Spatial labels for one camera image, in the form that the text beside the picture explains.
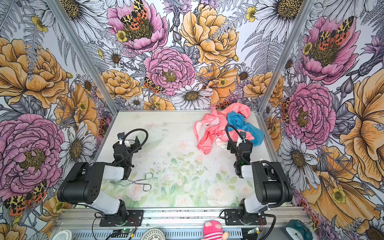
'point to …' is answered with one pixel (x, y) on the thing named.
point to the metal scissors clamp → (146, 187)
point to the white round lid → (63, 235)
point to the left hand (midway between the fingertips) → (130, 141)
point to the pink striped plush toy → (212, 230)
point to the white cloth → (221, 144)
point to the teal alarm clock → (297, 230)
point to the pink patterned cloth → (212, 127)
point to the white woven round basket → (153, 234)
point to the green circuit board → (126, 230)
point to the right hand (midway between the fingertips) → (238, 142)
